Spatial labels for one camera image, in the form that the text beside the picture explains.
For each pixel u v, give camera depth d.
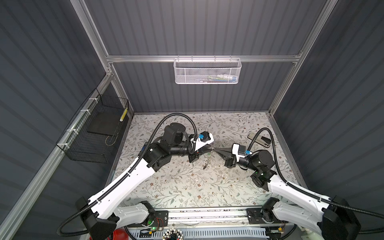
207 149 0.62
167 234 0.55
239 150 0.53
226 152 0.60
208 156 0.65
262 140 1.02
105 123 0.77
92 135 0.72
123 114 0.82
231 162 0.60
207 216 0.75
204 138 0.51
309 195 0.46
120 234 0.69
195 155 0.55
